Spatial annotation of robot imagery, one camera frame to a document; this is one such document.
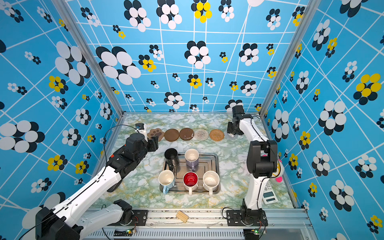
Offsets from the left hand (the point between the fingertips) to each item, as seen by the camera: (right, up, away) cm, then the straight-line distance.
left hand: (154, 136), depth 78 cm
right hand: (+48, +3, +19) cm, 52 cm away
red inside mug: (+19, -26, +6) cm, 33 cm away
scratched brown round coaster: (+15, 0, +27) cm, 31 cm away
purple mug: (+19, -15, +17) cm, 30 cm away
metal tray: (+29, -17, +15) cm, 37 cm away
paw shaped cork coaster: (-7, +1, +30) cm, 31 cm away
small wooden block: (+15, -40, -5) cm, 43 cm away
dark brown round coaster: (+4, -1, +29) cm, 29 cm away
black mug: (+7, -13, +13) cm, 20 cm away
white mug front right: (+31, -25, +6) cm, 40 cm away
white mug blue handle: (+5, -26, +6) cm, 27 cm away
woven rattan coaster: (+37, -1, +27) cm, 46 cm away
